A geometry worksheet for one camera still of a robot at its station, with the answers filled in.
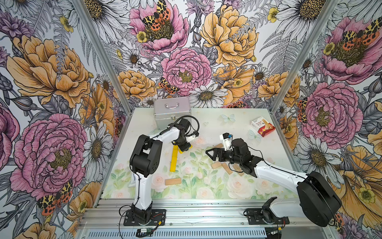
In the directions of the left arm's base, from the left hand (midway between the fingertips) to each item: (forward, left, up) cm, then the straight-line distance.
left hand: (182, 149), depth 97 cm
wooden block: (-20, +5, -1) cm, 21 cm away
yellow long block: (-2, +5, -1) cm, 5 cm away
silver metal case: (+23, +11, +13) cm, 29 cm away
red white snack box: (+17, -57, +2) cm, 59 cm away
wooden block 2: (-10, -21, -1) cm, 23 cm away
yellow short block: (-7, +5, -2) cm, 8 cm away
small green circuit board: (-42, +16, -1) cm, 45 cm away
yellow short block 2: (-11, +5, -2) cm, 12 cm away
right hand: (-10, -17, +10) cm, 22 cm away
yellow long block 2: (-2, 0, 0) cm, 2 cm away
